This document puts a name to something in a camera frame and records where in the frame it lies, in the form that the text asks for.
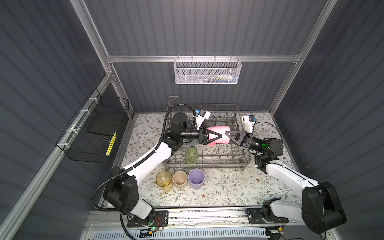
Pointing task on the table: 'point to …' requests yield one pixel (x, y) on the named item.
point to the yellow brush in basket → (110, 146)
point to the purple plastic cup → (196, 177)
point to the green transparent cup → (192, 154)
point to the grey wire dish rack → (220, 156)
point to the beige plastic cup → (180, 178)
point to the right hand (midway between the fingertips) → (227, 140)
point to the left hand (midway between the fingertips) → (219, 133)
